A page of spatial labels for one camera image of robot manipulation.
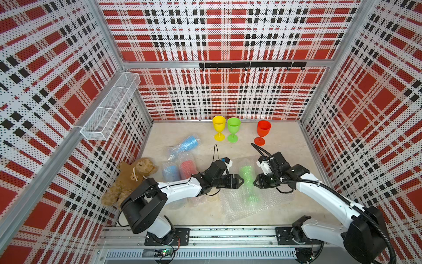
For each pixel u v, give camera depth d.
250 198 0.77
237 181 0.75
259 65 0.89
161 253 0.70
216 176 0.68
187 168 0.88
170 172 0.86
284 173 0.59
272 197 0.84
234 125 0.99
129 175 0.84
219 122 1.00
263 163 0.75
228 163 0.79
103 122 0.94
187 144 0.99
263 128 0.97
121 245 0.72
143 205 0.44
